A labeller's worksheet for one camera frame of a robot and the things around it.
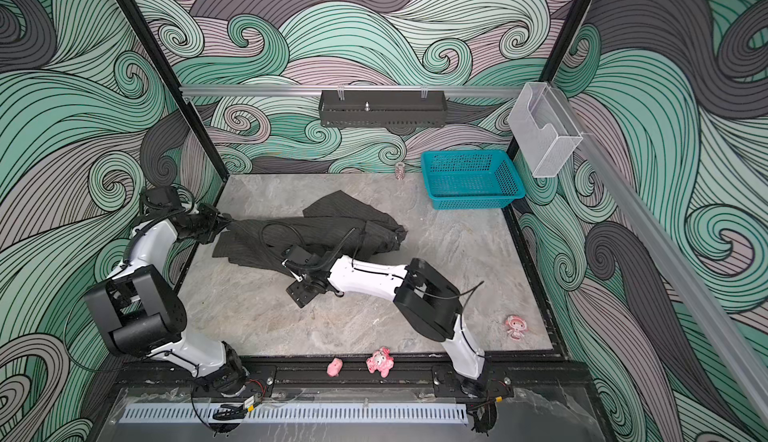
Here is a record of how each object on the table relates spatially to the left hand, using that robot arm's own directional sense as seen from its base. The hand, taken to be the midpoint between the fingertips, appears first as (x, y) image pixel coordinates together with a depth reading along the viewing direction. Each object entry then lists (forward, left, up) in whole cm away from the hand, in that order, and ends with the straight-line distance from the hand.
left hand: (231, 214), depth 87 cm
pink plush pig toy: (-36, -46, -12) cm, 59 cm away
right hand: (-17, -23, -12) cm, 31 cm away
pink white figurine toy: (-27, -83, -13) cm, 88 cm away
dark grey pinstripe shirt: (0, -33, -8) cm, 34 cm away
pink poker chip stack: (+33, -53, -12) cm, 63 cm away
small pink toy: (-37, -34, -14) cm, 52 cm away
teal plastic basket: (+31, -85, -14) cm, 91 cm away
